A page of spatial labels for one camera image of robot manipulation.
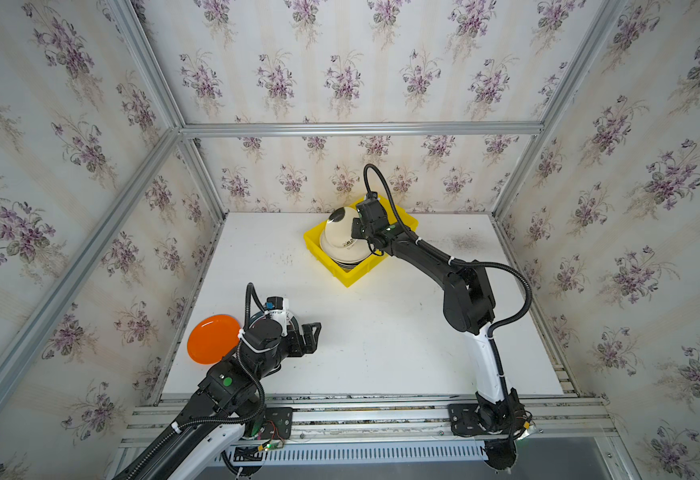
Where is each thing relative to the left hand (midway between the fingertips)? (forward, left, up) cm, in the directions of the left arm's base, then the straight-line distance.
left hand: (307, 324), depth 76 cm
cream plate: (+31, -7, -4) cm, 32 cm away
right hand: (+35, -13, +1) cm, 37 cm away
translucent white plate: (+25, -10, -9) cm, 29 cm away
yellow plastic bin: (+19, -11, -6) cm, 23 cm away
